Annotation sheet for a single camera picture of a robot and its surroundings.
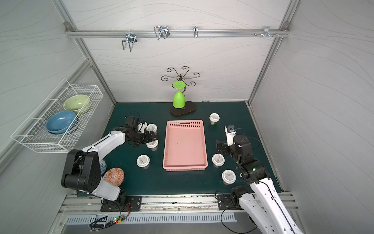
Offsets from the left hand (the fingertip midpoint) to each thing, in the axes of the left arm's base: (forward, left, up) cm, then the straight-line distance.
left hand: (152, 139), depth 89 cm
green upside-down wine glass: (+19, -16, +16) cm, 30 cm away
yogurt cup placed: (-3, -1, -1) cm, 4 cm away
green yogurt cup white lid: (+19, -40, -1) cm, 44 cm away
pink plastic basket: (-3, -21, -5) cm, 21 cm away
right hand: (-6, -44, +14) cm, 46 cm away
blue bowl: (-8, +35, +28) cm, 45 cm away
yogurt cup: (-12, -40, -2) cm, 42 cm away
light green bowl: (+5, +35, +26) cm, 44 cm away
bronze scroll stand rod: (+32, -17, +24) cm, 44 cm away
